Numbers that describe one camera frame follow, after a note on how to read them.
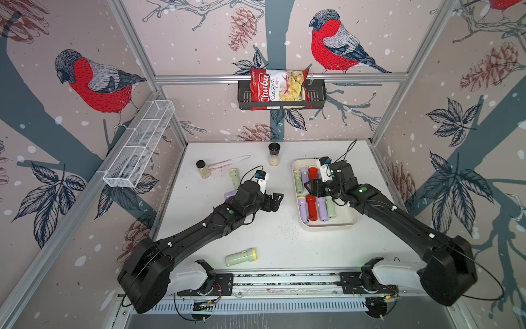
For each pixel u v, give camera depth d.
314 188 0.74
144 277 0.40
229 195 0.64
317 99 0.93
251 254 0.78
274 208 0.71
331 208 0.90
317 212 0.90
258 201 0.67
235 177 1.01
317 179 0.72
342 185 0.61
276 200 0.72
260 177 0.70
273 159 1.06
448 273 0.40
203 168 1.01
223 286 0.73
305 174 1.03
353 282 0.73
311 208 0.91
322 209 0.90
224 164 1.10
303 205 0.90
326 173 0.70
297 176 1.00
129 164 0.71
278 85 0.88
